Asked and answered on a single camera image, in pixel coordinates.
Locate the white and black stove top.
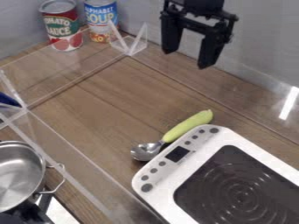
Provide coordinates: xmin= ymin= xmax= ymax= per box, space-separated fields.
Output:
xmin=131 ymin=124 xmax=299 ymax=224

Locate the blue object at left edge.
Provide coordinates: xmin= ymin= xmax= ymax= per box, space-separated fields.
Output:
xmin=0 ymin=92 xmax=21 ymax=108

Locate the green handled metal spoon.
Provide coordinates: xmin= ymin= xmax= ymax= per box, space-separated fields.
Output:
xmin=131 ymin=109 xmax=213 ymax=162

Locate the alphabet soup can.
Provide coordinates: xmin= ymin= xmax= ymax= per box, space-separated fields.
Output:
xmin=84 ymin=0 xmax=117 ymax=43

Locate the tomato sauce can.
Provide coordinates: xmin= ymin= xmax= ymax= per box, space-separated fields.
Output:
xmin=39 ymin=0 xmax=83 ymax=52

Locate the clear acrylic divider strip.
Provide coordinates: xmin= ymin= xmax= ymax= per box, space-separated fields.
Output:
xmin=0 ymin=69 xmax=129 ymax=224

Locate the clear acrylic corner bracket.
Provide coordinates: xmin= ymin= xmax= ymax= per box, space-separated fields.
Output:
xmin=108 ymin=21 xmax=148 ymax=57

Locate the stainless steel pot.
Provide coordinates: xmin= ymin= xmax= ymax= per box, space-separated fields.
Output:
xmin=0 ymin=141 xmax=65 ymax=213

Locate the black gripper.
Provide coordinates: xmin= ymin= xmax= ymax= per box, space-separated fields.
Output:
xmin=160 ymin=0 xmax=239 ymax=69

